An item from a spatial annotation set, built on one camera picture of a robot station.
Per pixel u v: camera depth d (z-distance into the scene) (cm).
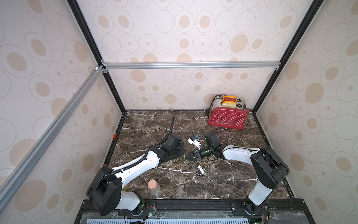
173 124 112
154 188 71
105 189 42
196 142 80
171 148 63
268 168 47
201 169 87
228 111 97
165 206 76
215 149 72
